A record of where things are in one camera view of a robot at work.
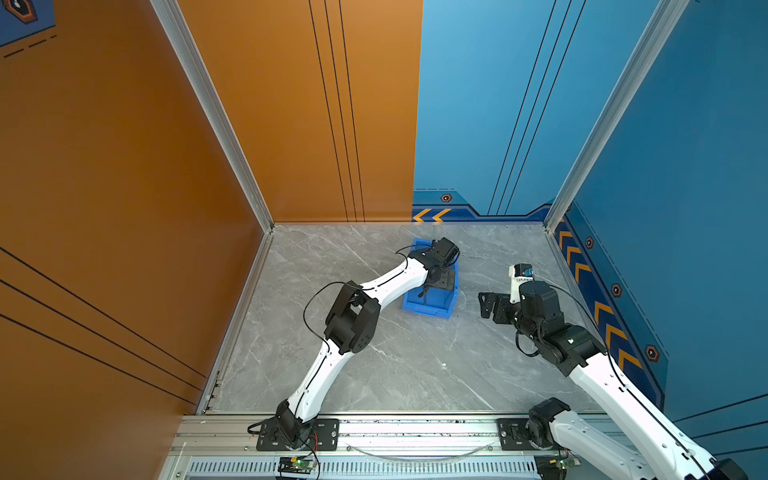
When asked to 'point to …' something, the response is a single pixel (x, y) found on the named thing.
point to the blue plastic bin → (433, 301)
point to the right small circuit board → (565, 462)
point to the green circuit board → (302, 465)
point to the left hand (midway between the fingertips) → (439, 276)
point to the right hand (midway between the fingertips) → (491, 296)
